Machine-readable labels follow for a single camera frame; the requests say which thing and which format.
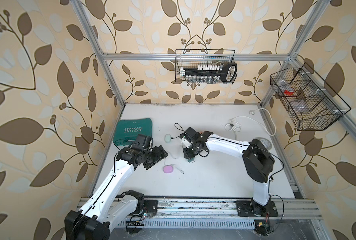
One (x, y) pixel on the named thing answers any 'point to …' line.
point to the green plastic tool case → (126, 131)
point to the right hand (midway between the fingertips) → (187, 154)
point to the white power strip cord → (234, 125)
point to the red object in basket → (286, 92)
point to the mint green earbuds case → (167, 138)
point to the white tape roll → (267, 144)
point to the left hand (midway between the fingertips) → (161, 155)
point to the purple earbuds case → (168, 169)
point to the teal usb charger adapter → (191, 160)
